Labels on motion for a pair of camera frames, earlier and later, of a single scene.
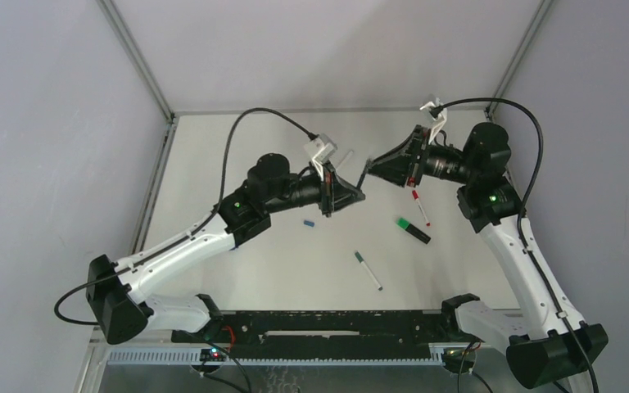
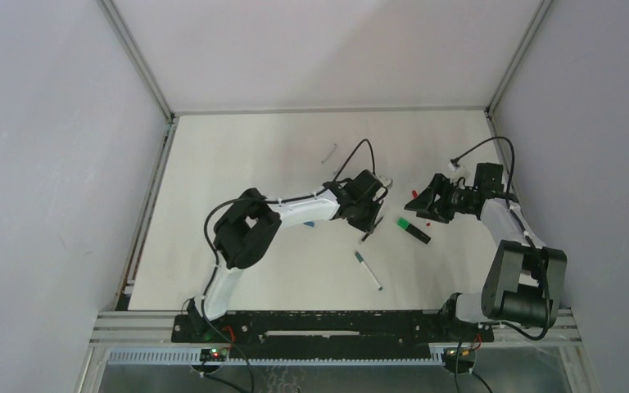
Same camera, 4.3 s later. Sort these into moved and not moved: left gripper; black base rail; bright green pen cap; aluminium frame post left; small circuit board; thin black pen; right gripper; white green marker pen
Moved: left gripper; thin black pen; right gripper
Not moved: small circuit board; white green marker pen; bright green pen cap; black base rail; aluminium frame post left
